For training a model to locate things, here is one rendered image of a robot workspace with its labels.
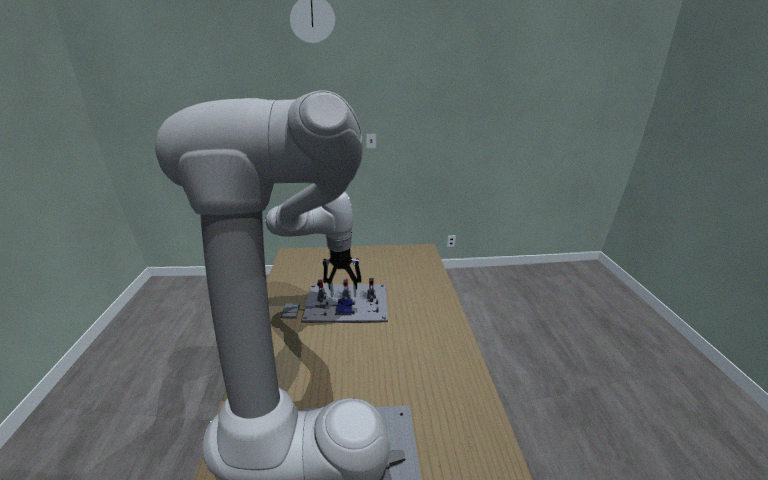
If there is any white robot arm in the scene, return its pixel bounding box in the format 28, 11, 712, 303
155, 91, 406, 480

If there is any blue rectangular block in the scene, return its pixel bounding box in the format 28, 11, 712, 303
337, 299, 352, 315

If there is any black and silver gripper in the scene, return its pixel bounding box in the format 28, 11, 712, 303
323, 249, 361, 297

